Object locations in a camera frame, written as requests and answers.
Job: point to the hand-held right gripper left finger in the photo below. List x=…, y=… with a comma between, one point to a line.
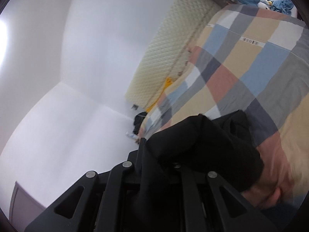
x=135, y=159

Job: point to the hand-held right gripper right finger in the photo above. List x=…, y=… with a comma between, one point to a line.
x=187, y=193

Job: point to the black puffer jacket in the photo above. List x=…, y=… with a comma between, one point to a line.
x=205, y=145

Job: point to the black bag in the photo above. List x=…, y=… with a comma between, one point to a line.
x=139, y=123

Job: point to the cream quilted headboard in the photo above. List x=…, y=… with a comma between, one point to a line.
x=169, y=53

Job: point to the checkered bed blanket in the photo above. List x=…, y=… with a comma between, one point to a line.
x=241, y=60

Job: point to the yellow white plush toy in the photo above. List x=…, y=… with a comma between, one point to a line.
x=264, y=3

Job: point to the blue crumpled cloth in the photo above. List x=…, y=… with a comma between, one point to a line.
x=282, y=6

